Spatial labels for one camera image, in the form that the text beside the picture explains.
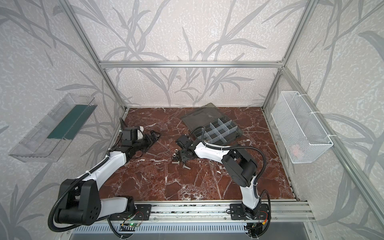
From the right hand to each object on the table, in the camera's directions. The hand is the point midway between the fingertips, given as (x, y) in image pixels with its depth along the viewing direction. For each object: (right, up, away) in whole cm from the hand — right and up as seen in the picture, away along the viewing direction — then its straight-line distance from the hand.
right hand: (186, 150), depth 92 cm
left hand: (-15, +11, -6) cm, 19 cm away
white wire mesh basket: (+52, +12, -31) cm, 62 cm away
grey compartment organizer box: (+22, +13, +12) cm, 28 cm away
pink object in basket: (+57, +4, -19) cm, 60 cm away
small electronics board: (-26, -33, -20) cm, 47 cm away
